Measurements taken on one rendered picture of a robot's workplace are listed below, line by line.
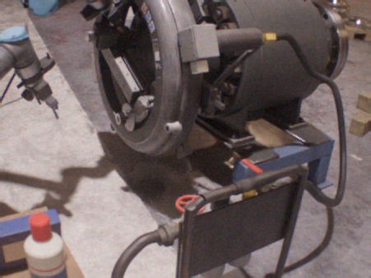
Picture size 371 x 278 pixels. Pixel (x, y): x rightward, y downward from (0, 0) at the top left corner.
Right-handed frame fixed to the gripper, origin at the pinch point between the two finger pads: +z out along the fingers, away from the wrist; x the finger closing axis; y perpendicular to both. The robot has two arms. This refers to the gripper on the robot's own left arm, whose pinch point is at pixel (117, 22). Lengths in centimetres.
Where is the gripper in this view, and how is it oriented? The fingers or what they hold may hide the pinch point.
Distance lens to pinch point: 178.8
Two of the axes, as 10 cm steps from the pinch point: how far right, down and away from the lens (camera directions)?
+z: 2.7, 3.0, 9.1
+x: -6.0, -6.9, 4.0
